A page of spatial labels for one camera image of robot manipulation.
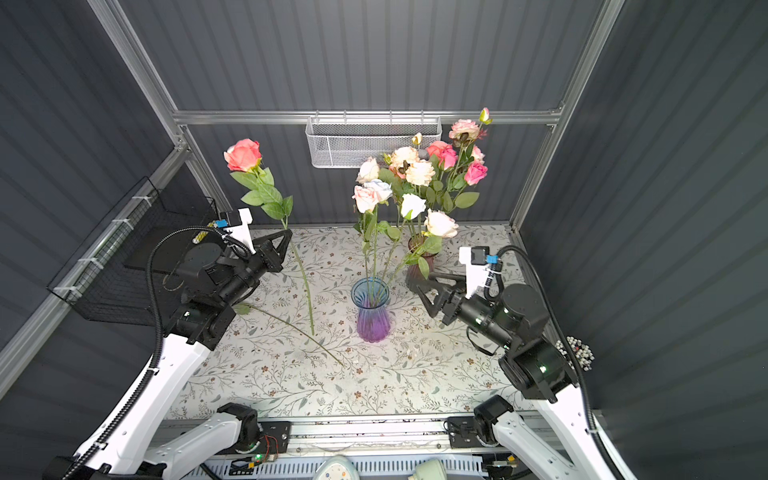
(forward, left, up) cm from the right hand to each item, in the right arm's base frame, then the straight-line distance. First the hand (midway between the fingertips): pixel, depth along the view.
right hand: (423, 283), depth 58 cm
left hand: (+13, +28, +2) cm, 31 cm away
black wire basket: (+5, +71, -5) cm, 71 cm away
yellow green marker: (+22, +59, -9) cm, 63 cm away
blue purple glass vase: (+10, +12, -20) cm, 25 cm away
